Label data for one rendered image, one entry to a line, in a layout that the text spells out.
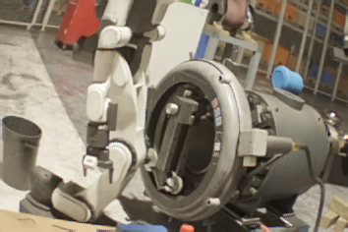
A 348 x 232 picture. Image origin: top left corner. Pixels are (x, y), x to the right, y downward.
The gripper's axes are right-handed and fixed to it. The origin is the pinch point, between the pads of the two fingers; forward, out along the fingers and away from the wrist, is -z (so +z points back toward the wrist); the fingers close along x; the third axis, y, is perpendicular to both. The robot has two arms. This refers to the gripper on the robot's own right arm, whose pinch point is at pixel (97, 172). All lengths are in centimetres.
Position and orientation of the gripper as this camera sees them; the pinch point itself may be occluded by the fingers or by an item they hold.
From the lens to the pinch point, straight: 187.7
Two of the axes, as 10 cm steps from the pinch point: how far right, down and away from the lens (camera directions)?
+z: 1.0, -9.8, -1.8
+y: 2.4, -1.5, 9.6
